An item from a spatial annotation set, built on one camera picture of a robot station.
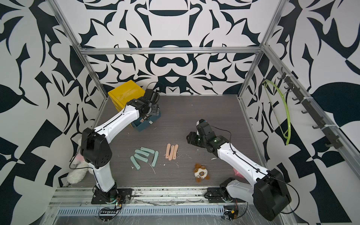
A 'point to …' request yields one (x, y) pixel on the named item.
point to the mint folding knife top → (147, 149)
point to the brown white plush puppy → (200, 172)
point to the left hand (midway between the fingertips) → (148, 105)
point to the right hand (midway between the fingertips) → (188, 136)
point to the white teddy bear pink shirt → (82, 168)
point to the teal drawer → (140, 126)
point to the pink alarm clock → (236, 173)
